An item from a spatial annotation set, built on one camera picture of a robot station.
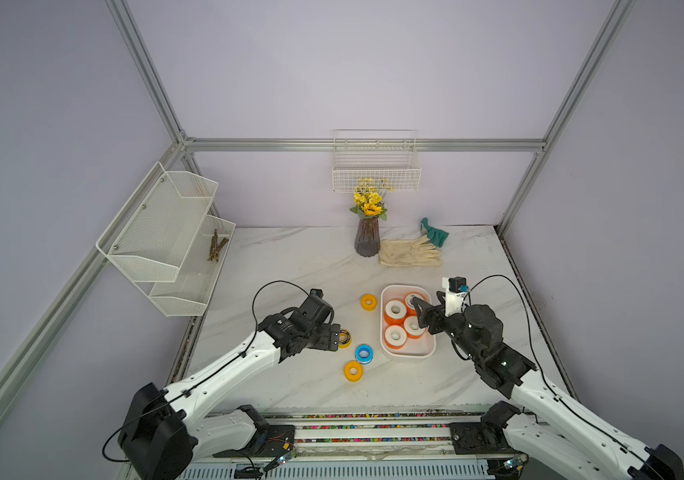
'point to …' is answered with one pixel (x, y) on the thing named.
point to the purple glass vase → (367, 239)
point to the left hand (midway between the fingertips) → (318, 336)
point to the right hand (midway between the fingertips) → (426, 300)
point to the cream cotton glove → (409, 253)
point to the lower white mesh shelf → (189, 294)
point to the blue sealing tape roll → (364, 354)
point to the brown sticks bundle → (215, 247)
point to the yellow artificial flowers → (368, 195)
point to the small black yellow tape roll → (344, 339)
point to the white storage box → (416, 348)
